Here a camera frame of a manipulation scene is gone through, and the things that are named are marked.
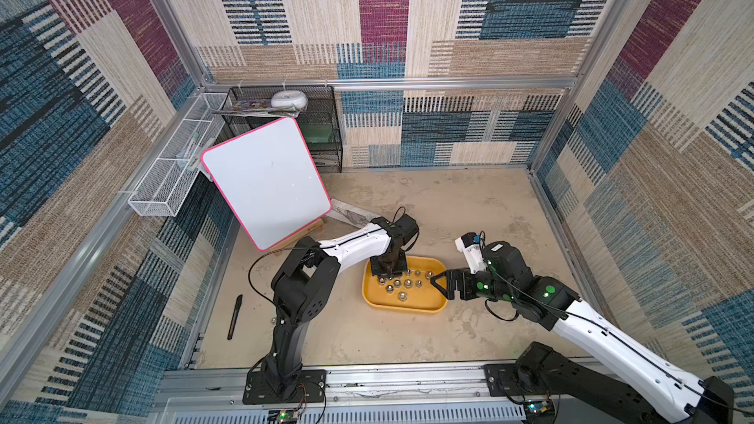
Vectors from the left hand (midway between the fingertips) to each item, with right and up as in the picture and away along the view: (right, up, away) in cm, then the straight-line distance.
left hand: (396, 273), depth 91 cm
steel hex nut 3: (+4, -3, -1) cm, 4 cm away
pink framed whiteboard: (-35, +28, -8) cm, 46 cm away
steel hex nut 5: (-2, -4, -2) cm, 5 cm away
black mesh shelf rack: (-45, +51, +1) cm, 68 cm away
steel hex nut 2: (0, -2, -1) cm, 2 cm away
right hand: (+11, +4, -17) cm, 20 cm away
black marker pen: (-46, -11, -6) cm, 48 cm away
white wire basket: (-72, +25, 0) cm, 76 cm away
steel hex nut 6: (+2, -6, -4) cm, 7 cm away
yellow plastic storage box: (+4, -5, -2) cm, 7 cm away
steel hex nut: (+7, 0, +1) cm, 7 cm away
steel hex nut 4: (+7, -3, -2) cm, 7 cm away
